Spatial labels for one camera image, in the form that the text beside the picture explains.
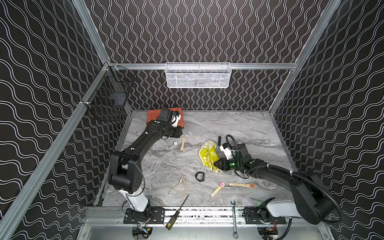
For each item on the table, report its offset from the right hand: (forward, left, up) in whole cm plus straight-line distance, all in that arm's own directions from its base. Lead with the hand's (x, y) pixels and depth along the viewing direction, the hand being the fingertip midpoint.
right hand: (216, 163), depth 87 cm
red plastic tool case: (+18, +23, +23) cm, 37 cm away
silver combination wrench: (-33, -7, -6) cm, 34 cm away
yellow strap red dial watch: (-11, -3, -5) cm, 12 cm away
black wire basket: (+34, +68, +20) cm, 79 cm away
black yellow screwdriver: (-28, +23, -3) cm, 36 cm away
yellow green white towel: (+8, +4, -3) cm, 9 cm away
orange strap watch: (-11, -20, -5) cm, 23 cm away
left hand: (+14, +18, +11) cm, 25 cm away
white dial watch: (+16, +26, -3) cm, 31 cm away
